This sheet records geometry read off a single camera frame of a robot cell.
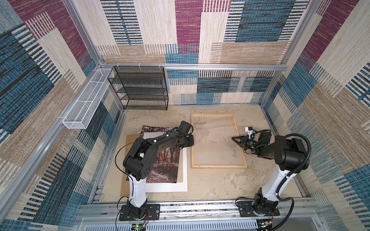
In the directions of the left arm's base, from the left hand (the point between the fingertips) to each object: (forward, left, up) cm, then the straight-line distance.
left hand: (193, 141), depth 95 cm
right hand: (0, -25, +1) cm, 25 cm away
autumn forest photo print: (-16, +17, -4) cm, 24 cm away
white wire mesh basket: (+11, +71, +13) cm, 73 cm away
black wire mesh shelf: (+39, +38, +14) cm, 56 cm away
